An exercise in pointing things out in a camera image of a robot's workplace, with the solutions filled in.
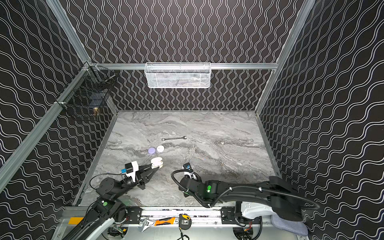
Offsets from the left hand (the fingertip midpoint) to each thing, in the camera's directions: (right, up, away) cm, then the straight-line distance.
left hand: (157, 168), depth 66 cm
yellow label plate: (-42, -28, +8) cm, 51 cm away
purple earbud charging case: (-11, +3, +31) cm, 33 cm away
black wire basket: (-51, +40, +28) cm, 70 cm away
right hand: (+12, -11, +12) cm, 20 cm away
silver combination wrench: (+10, +11, +38) cm, 41 cm away
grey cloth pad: (+65, -29, +4) cm, 71 cm away
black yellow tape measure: (+12, -26, +4) cm, 29 cm away
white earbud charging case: (-5, +4, +32) cm, 32 cm away
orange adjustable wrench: (-6, -28, +6) cm, 29 cm away
